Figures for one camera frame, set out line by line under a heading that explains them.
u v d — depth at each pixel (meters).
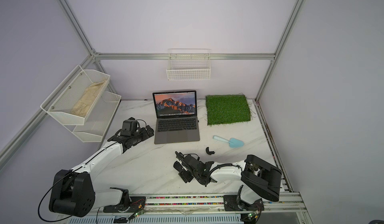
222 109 1.11
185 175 0.73
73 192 0.41
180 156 0.74
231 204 0.73
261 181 0.44
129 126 0.67
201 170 0.65
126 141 0.63
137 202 0.74
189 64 0.96
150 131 0.80
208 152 0.93
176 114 1.07
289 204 0.74
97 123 0.91
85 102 0.78
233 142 0.96
